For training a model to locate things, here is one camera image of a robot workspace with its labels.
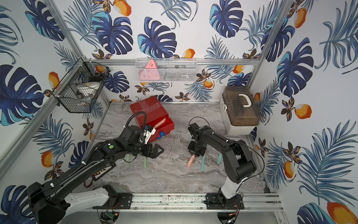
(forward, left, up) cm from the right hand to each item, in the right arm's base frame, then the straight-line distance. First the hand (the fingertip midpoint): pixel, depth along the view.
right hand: (192, 154), depth 89 cm
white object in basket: (+23, +60, +33) cm, 72 cm away
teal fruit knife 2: (-1, -18, -3) cm, 18 cm away
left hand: (-5, +19, +18) cm, 27 cm away
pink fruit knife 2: (+16, +20, +13) cm, 28 cm away
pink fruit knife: (-4, +1, 0) cm, 5 cm away
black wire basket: (+24, +66, +33) cm, 77 cm away
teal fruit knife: (-4, -7, -3) cm, 8 cm away
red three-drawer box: (+22, +28, +16) cm, 39 cm away
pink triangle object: (+40, +27, +33) cm, 59 cm away
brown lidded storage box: (+27, -33, +12) cm, 45 cm away
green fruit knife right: (-5, +30, -2) cm, 31 cm away
